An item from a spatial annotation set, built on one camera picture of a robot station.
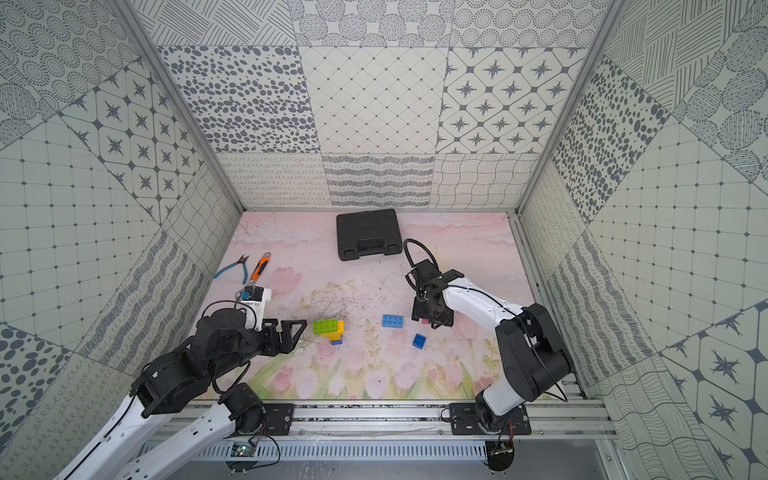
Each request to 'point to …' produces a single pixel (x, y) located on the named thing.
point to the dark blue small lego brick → (336, 342)
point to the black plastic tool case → (368, 233)
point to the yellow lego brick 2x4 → (336, 336)
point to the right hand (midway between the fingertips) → (430, 321)
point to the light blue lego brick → (393, 321)
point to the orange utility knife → (260, 267)
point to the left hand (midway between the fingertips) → (297, 325)
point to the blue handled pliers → (241, 261)
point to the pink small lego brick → (425, 321)
